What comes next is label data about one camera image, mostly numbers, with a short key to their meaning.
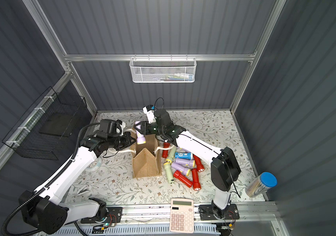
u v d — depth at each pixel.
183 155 0.91
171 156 0.91
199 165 0.89
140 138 0.74
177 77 0.92
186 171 0.85
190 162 0.89
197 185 0.81
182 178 0.83
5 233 0.37
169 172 0.86
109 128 0.60
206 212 0.73
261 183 0.67
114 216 0.72
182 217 0.72
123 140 0.68
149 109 0.70
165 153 0.93
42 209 0.38
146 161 0.80
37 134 0.69
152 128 0.68
